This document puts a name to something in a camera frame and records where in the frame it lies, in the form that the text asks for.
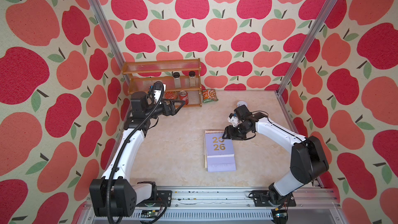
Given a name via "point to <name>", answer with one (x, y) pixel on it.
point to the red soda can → (183, 96)
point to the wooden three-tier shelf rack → (181, 78)
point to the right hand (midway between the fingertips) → (227, 140)
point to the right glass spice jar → (192, 78)
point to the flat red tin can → (171, 95)
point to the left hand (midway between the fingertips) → (180, 104)
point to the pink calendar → (216, 151)
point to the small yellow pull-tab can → (241, 102)
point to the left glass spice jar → (177, 81)
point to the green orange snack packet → (209, 95)
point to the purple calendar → (232, 166)
